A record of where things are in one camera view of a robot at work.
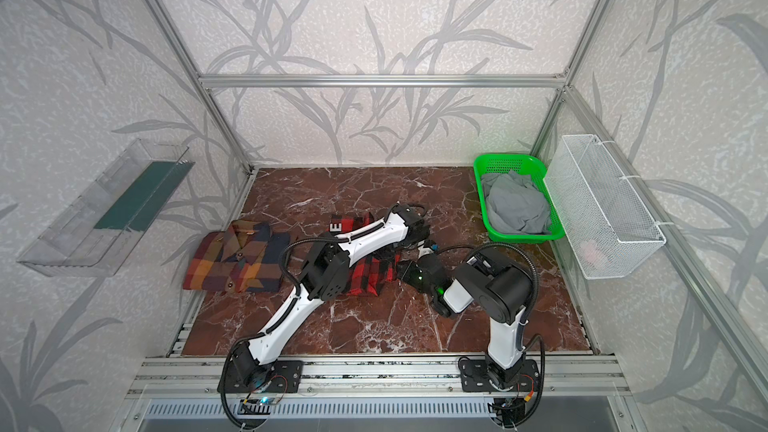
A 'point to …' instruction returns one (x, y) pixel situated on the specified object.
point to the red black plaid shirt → (369, 274)
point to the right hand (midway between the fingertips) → (393, 256)
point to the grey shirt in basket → (515, 204)
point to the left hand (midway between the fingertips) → (372, 248)
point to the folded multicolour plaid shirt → (245, 259)
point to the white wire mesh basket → (610, 228)
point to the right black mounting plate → (473, 376)
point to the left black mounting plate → (284, 376)
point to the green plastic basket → (530, 165)
